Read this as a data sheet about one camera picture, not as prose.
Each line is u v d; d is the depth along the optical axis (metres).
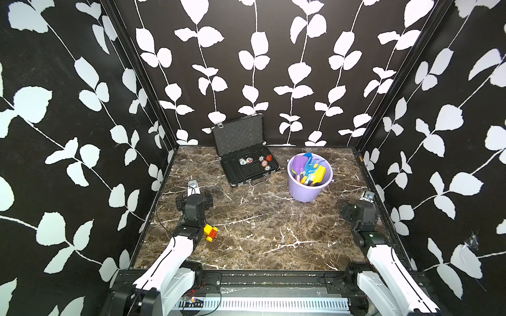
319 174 0.95
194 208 0.61
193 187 0.69
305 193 0.92
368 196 0.71
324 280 0.75
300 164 0.95
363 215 0.62
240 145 1.11
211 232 0.83
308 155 0.93
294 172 0.96
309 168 0.95
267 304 0.70
